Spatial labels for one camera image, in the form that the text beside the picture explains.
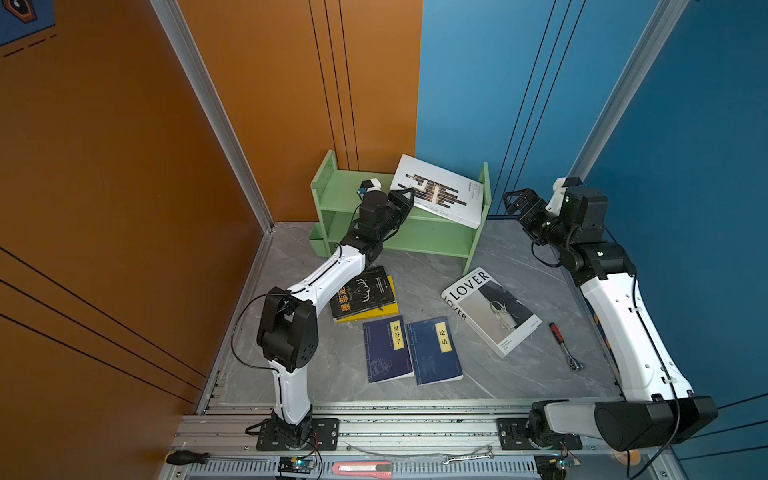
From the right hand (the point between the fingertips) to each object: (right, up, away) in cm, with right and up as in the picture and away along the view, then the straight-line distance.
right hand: (507, 204), depth 70 cm
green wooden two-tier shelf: (-44, +3, +20) cm, 48 cm away
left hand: (-20, +6, +10) cm, 23 cm away
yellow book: (-31, -30, +24) cm, 50 cm away
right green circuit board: (+11, -62, 0) cm, 63 cm away
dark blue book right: (-15, -41, +16) cm, 46 cm away
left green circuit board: (-50, -62, +1) cm, 80 cm away
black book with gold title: (-36, -25, +27) cm, 51 cm away
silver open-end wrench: (-4, -60, +1) cm, 60 cm away
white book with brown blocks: (-13, +6, +14) cm, 20 cm away
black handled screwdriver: (-77, -60, 0) cm, 98 cm away
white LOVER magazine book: (+6, -31, +20) cm, 38 cm away
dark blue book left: (-29, -40, +17) cm, 53 cm away
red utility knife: (-31, -62, -2) cm, 69 cm away
